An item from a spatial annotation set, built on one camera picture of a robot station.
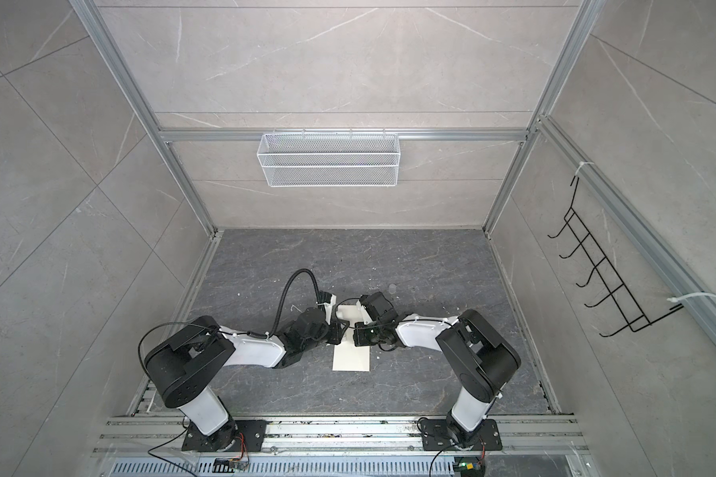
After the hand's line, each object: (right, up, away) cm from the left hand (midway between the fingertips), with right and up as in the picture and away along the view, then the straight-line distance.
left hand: (348, 317), depth 90 cm
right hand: (+2, -6, +1) cm, 6 cm away
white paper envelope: (0, -11, -3) cm, 11 cm away
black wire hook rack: (+60, +10, -28) cm, 67 cm away
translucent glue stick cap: (+15, +8, +11) cm, 20 cm away
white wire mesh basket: (-7, +53, +10) cm, 54 cm away
